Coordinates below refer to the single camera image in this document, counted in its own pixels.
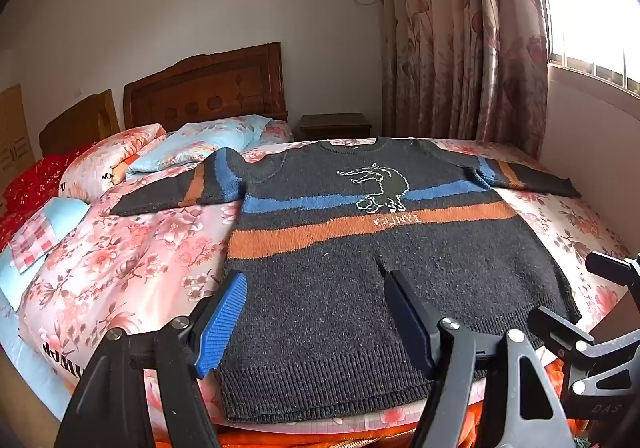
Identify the pink floral bed sheet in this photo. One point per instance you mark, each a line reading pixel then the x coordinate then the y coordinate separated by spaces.
pixel 145 253

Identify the dark carved wooden headboard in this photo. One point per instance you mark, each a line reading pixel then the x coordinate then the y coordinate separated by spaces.
pixel 210 87

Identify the light blue cloth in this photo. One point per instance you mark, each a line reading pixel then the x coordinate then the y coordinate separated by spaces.
pixel 70 218

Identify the red patterned blanket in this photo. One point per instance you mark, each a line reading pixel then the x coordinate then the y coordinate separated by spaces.
pixel 35 183

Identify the light blue floral pillow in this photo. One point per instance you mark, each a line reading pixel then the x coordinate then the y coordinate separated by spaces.
pixel 200 140

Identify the dark striped knit sweater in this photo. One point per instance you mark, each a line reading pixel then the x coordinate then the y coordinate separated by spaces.
pixel 380 268

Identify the pink checked cloth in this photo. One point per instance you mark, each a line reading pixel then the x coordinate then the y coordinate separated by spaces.
pixel 35 243

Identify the light brown wooden headboard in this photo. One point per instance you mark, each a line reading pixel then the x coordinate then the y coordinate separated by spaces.
pixel 82 122

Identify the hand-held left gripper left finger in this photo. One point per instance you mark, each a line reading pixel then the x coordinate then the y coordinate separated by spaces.
pixel 222 323

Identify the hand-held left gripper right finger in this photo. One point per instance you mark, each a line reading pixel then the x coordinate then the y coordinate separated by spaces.
pixel 407 323

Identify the floral curtain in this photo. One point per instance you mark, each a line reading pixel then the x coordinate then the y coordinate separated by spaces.
pixel 450 37

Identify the pink floral pillow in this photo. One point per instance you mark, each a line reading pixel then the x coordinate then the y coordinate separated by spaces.
pixel 97 162

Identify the window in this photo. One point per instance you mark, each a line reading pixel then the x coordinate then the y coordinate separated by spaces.
pixel 590 2

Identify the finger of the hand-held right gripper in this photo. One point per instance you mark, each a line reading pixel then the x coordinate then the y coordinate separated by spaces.
pixel 612 268
pixel 555 333

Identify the dark wooden nightstand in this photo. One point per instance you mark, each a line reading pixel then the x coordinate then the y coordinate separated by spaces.
pixel 334 125

